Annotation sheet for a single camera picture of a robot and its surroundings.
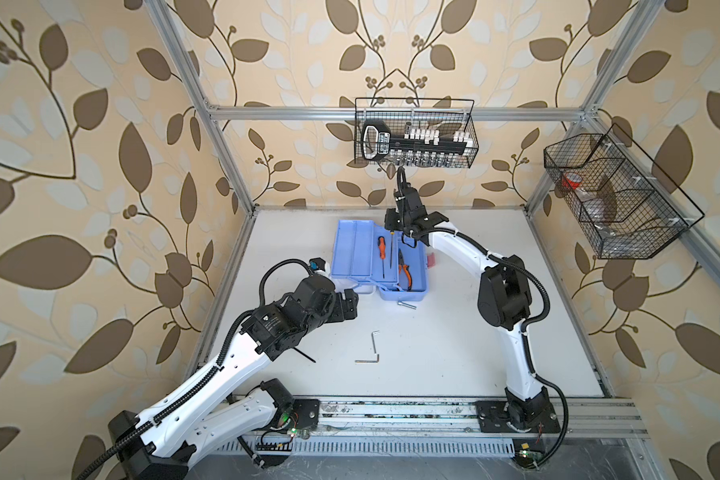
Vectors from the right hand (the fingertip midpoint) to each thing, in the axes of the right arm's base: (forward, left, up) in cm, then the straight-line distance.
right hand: (390, 217), depth 97 cm
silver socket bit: (-23, -3, -15) cm, 28 cm away
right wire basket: (-17, -56, +19) cm, 62 cm away
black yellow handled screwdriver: (-8, 0, -5) cm, 10 cm away
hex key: (-41, +8, -16) cm, 44 cm away
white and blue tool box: (-14, +8, -4) cm, 16 cm away
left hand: (-32, +13, +5) cm, 35 cm away
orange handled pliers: (-9, -4, -15) cm, 18 cm away
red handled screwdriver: (-9, +3, -7) cm, 12 cm away
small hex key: (-35, +7, -16) cm, 39 cm away
